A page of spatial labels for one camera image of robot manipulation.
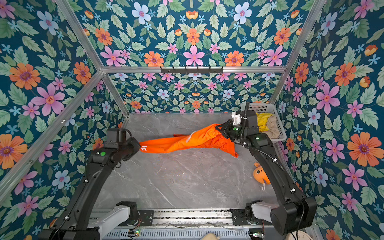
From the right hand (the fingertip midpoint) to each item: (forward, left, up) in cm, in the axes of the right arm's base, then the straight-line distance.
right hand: (215, 125), depth 72 cm
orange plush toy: (-14, -25, -27) cm, 39 cm away
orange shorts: (-4, +3, -4) cm, 6 cm away
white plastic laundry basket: (+38, -44, -24) cm, 63 cm away
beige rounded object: (-42, +3, -27) cm, 50 cm away
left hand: (-4, +38, -6) cm, 38 cm away
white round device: (-42, -38, -29) cm, 63 cm away
